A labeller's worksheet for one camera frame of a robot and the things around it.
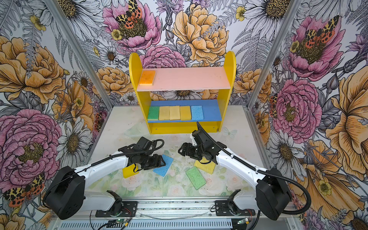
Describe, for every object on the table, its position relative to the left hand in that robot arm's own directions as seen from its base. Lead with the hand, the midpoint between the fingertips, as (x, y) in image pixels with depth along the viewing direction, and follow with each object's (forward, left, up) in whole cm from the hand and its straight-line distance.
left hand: (159, 169), depth 83 cm
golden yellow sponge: (+33, -15, +11) cm, 38 cm away
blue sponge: (+34, -23, +11) cm, 42 cm away
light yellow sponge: (+34, -8, +10) cm, 37 cm away
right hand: (+3, -14, +8) cm, 17 cm away
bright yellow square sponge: (0, +18, -2) cm, 18 cm away
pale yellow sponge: (+33, -1, +11) cm, 35 cm away
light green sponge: (-4, -21, -3) cm, 22 cm away
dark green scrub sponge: (+34, +6, +10) cm, 36 cm away
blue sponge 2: (+1, -2, -4) cm, 5 cm away
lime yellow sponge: (+2, -29, -3) cm, 29 cm away
